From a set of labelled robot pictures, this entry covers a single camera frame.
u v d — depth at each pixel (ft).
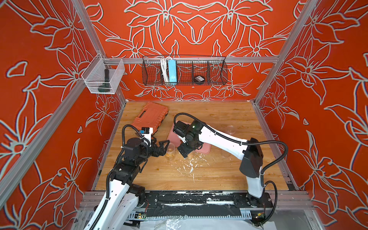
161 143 2.10
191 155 2.81
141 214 2.34
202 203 2.39
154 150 2.07
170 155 2.76
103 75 2.88
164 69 2.95
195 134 1.82
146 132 2.05
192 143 2.15
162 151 2.11
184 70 3.20
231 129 2.97
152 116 3.40
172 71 2.95
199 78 3.13
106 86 2.62
